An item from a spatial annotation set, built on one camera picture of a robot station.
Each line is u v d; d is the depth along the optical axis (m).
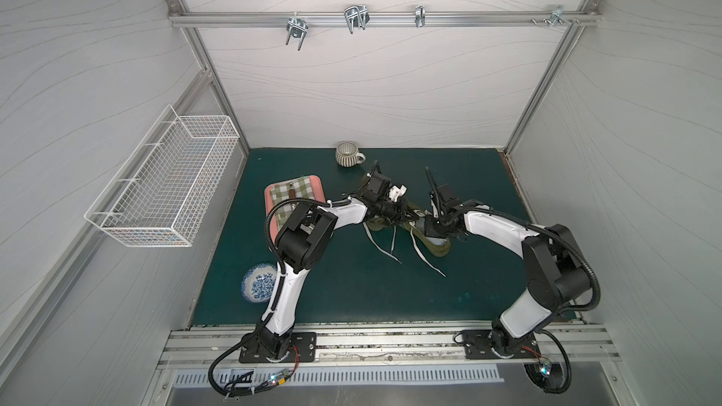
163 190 0.69
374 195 0.80
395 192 0.92
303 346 0.74
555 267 0.46
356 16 0.77
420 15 0.78
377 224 0.93
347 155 1.12
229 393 0.67
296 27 0.79
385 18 0.75
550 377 0.71
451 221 0.67
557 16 0.77
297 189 1.07
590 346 0.75
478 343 0.74
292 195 1.04
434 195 0.75
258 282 0.84
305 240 0.56
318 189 1.08
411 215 0.91
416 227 0.90
